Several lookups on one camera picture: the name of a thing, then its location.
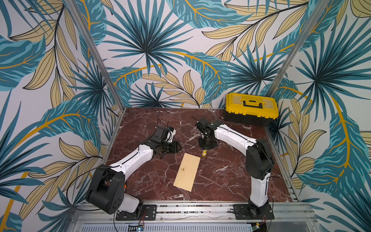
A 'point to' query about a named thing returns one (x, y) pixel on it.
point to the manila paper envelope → (186, 174)
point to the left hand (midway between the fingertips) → (178, 149)
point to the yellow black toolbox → (250, 108)
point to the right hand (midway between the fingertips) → (204, 147)
